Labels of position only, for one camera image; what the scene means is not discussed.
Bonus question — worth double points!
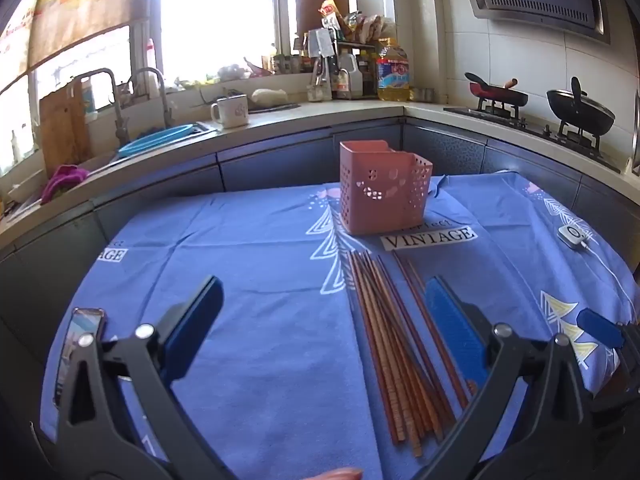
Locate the black gas stove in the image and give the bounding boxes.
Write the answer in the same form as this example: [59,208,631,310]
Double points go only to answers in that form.
[444,99,622,174]

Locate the person's hand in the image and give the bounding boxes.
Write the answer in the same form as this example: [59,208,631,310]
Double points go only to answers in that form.
[305,467,363,480]

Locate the white button device with cable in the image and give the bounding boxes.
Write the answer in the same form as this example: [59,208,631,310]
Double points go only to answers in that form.
[558,224,634,308]

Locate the wooden cutting board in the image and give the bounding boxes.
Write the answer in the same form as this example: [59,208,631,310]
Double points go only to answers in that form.
[39,80,92,178]

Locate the smartphone with red case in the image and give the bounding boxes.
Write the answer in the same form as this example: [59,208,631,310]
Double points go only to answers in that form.
[53,308,105,408]

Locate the steel pot lid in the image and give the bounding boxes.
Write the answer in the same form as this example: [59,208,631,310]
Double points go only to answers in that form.
[629,91,640,176]

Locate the pink perforated utensil holder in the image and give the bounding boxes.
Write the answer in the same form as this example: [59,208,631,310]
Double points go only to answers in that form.
[340,140,433,236]

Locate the dark brown wooden chopstick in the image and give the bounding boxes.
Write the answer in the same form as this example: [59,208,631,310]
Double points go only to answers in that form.
[358,252,454,444]

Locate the light brown wooden chopstick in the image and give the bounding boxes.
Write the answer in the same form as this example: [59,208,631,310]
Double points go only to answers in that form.
[356,252,422,457]

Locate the patterned window blind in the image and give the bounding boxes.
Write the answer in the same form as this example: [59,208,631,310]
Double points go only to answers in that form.
[1,0,149,89]

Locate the black wok with lid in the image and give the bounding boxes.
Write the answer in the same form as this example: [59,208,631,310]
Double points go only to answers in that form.
[547,76,615,136]

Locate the white plastic jug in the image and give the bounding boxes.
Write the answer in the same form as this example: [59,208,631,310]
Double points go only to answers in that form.
[336,52,363,100]

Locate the red frying pan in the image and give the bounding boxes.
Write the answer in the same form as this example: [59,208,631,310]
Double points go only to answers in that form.
[464,72,528,107]

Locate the reddish wooden chopstick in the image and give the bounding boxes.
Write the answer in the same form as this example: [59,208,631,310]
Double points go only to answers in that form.
[348,252,399,445]

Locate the white dough lump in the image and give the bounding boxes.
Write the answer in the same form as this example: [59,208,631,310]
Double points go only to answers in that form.
[250,88,290,108]

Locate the yellow cooking oil bottle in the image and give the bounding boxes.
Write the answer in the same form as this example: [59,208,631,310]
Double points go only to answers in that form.
[376,38,410,102]

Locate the snack packages on rack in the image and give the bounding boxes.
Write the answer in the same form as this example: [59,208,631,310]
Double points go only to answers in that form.
[318,0,397,44]

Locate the magenta dish cloth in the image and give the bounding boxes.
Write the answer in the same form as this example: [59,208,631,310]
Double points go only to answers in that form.
[40,165,89,205]

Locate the red-brown wooden chopstick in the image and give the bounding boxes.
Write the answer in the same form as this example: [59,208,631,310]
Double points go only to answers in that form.
[393,252,469,410]
[404,257,470,408]

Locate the chrome kitchen faucet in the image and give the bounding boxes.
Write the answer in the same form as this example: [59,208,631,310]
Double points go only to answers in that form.
[130,66,174,128]
[69,67,132,148]

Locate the white ceramic mug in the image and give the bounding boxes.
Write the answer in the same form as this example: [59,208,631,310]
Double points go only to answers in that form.
[210,94,248,129]

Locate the blue plastic basin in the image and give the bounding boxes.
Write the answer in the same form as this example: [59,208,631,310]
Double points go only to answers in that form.
[116,124,196,159]

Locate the blue printed tablecloth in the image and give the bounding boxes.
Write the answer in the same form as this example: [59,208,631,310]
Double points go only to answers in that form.
[70,171,639,479]

